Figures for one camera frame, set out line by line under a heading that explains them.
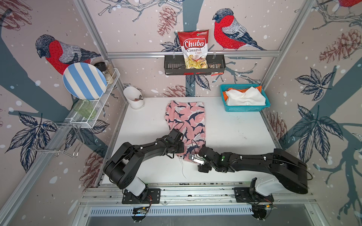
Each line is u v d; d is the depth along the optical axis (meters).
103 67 0.80
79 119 0.67
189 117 1.07
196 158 0.73
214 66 0.90
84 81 0.73
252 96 1.12
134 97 1.10
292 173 0.43
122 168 0.44
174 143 0.71
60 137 0.57
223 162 0.61
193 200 0.73
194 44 0.80
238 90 1.16
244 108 1.07
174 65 0.95
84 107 0.70
